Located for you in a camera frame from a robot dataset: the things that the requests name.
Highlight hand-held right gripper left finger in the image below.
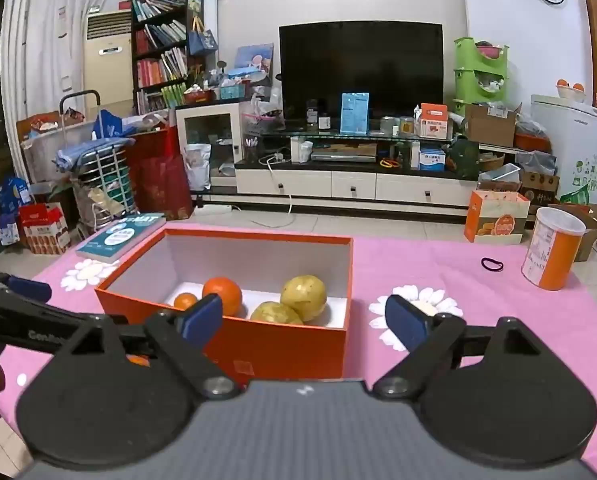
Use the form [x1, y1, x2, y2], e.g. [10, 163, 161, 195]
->
[53, 294, 240, 400]

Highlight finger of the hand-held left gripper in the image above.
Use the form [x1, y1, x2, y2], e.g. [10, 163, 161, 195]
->
[38, 304, 129, 328]
[0, 266, 52, 303]

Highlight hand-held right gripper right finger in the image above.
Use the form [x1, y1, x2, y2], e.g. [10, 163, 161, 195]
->
[373, 294, 559, 401]

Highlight orange cardboard box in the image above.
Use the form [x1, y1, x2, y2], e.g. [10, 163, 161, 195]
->
[94, 226, 354, 386]

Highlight large orange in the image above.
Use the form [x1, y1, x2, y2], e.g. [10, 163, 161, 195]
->
[202, 277, 243, 317]

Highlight pink daisy tablecloth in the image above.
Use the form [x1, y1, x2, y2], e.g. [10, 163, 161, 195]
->
[0, 217, 597, 480]

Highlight red and white carton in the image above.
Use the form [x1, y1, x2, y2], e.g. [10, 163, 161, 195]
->
[18, 202, 72, 256]

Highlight yellow pear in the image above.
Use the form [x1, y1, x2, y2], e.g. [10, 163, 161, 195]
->
[280, 275, 328, 322]
[250, 301, 304, 326]

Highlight teal book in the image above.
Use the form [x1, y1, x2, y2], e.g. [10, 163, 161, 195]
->
[76, 212, 166, 264]

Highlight blue carton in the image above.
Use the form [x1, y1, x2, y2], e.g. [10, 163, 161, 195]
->
[0, 176, 33, 246]

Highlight white power strip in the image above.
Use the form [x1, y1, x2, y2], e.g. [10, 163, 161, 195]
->
[193, 202, 242, 216]

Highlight orange gift bag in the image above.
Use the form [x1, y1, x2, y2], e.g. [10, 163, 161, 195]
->
[463, 190, 531, 246]

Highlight white and black TV cabinet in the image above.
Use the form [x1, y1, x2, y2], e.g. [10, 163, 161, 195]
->
[233, 127, 522, 209]

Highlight dark red shopping bag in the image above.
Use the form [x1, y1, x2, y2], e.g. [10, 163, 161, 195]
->
[137, 154, 194, 222]

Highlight translucent storage bin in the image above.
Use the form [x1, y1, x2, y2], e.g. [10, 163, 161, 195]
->
[21, 120, 99, 186]

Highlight white pouch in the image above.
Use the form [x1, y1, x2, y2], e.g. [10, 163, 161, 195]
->
[184, 143, 212, 192]

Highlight blue and white box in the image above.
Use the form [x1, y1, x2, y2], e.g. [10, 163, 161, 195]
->
[419, 145, 447, 171]

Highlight orange and white canister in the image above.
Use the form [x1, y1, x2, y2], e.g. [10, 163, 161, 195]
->
[522, 206, 587, 291]

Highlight dark green bag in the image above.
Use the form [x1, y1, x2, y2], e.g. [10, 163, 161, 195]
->
[446, 136, 481, 181]

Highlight silver disc player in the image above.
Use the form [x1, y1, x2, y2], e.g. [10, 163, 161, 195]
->
[311, 144, 378, 162]

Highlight white plastic bin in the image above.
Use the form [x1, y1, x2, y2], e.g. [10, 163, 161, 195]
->
[479, 162, 522, 183]

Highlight red paper bag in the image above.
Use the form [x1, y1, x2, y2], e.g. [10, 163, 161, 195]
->
[123, 126, 179, 171]

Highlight white glass-door cabinet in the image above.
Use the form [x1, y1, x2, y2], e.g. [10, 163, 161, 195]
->
[176, 102, 242, 192]

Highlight blue bag with white logo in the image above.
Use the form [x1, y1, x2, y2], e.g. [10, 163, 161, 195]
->
[94, 109, 139, 138]

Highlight printed brown cardboard box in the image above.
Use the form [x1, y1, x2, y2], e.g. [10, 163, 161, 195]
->
[521, 170, 562, 203]

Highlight orange and white medicine box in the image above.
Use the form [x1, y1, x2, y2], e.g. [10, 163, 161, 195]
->
[415, 103, 453, 140]

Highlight plain cardboard box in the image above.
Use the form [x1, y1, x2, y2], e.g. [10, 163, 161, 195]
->
[549, 204, 597, 263]

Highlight pink basket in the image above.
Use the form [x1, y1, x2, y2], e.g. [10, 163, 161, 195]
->
[242, 110, 285, 133]

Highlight open cardboard box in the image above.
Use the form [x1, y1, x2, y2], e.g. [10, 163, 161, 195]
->
[463, 102, 522, 148]

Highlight blue standing card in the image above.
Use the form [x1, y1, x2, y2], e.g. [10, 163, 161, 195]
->
[340, 92, 370, 136]

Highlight green snack bag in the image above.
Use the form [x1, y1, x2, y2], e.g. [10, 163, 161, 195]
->
[559, 185, 592, 206]

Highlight orange basin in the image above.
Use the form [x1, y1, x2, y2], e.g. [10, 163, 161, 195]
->
[513, 132, 552, 153]

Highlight beige standing air conditioner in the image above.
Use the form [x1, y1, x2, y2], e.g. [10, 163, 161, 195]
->
[82, 8, 134, 106]

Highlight white refrigerator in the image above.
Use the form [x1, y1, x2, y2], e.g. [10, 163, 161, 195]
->
[531, 94, 597, 206]

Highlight white curtain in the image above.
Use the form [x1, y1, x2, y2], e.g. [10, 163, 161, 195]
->
[1, 0, 124, 126]

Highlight dark bookshelf with books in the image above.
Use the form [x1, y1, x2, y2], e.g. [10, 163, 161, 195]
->
[125, 0, 234, 116]

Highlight black television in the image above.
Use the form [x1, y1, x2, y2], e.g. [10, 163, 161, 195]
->
[278, 21, 445, 122]

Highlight picture poster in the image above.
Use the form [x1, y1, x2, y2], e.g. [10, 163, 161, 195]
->
[235, 42, 274, 83]

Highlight green stacking bins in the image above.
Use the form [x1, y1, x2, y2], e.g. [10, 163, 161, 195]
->
[453, 36, 510, 118]

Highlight blue tote bag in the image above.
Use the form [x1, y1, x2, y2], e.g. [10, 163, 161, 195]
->
[187, 15, 219, 56]

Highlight white bowl of oranges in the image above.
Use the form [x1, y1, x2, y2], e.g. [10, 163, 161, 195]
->
[555, 79, 587, 103]

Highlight wire basket trolley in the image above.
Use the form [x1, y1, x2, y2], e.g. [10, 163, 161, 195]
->
[58, 90, 135, 241]

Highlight white cable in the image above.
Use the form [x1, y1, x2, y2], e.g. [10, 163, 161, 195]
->
[251, 155, 296, 228]

